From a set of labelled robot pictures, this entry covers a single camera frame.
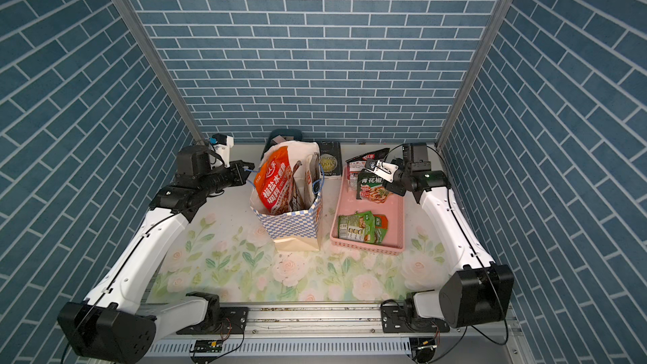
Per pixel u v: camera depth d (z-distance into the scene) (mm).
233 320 726
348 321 754
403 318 735
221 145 651
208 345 721
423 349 700
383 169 691
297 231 777
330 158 1141
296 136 1193
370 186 932
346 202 1021
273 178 847
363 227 905
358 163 911
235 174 653
